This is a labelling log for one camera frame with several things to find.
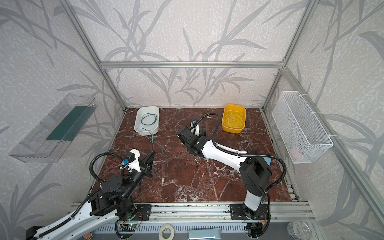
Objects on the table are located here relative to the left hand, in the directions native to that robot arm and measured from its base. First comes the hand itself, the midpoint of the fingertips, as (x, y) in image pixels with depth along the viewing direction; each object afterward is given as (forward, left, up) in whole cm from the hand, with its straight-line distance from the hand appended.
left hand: (157, 149), depth 67 cm
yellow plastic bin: (+49, -40, -23) cm, 67 cm away
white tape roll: (-30, -7, -25) cm, 40 cm away
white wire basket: (+3, -63, +8) cm, 63 cm away
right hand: (+19, -15, -11) cm, 26 cm away
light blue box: (-30, -21, -21) cm, 42 cm away
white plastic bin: (+40, +22, -28) cm, 53 cm away
